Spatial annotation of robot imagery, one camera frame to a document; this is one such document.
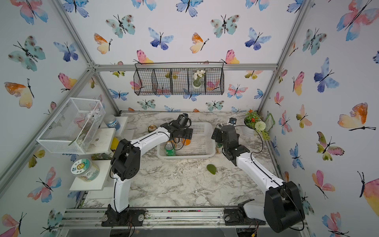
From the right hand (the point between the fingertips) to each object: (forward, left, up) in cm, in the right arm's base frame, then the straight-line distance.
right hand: (224, 129), depth 84 cm
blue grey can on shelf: (0, +64, +3) cm, 64 cm away
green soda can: (-10, +31, -9) cm, 34 cm away
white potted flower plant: (+8, -21, -6) cm, 23 cm away
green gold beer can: (+5, +45, -8) cm, 46 cm away
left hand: (+6, +21, -10) cm, 24 cm away
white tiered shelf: (-19, +62, +2) cm, 65 cm away
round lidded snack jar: (-29, +63, +4) cm, 70 cm away
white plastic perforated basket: (+2, +12, -20) cm, 23 cm away
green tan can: (-4, +2, -12) cm, 13 cm away
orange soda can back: (+1, +22, -16) cm, 27 cm away
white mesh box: (-9, +75, +10) cm, 76 cm away
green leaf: (-16, +6, -18) cm, 25 cm away
